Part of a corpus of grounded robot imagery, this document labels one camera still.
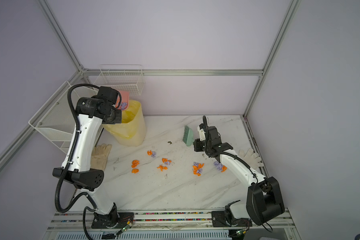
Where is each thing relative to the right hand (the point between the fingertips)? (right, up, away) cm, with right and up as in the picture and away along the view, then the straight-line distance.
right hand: (193, 142), depth 85 cm
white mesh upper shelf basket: (-68, +15, -13) cm, 71 cm away
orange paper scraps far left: (-37, -14, +8) cm, 40 cm away
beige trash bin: (-37, +6, +3) cm, 37 cm away
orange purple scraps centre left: (-17, -13, +10) cm, 24 cm away
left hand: (-41, +12, -13) cm, 45 cm away
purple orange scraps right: (+17, -16, +6) cm, 24 cm away
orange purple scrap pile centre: (+3, -17, +6) cm, 18 cm away
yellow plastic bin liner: (-36, +7, +3) cm, 37 cm away
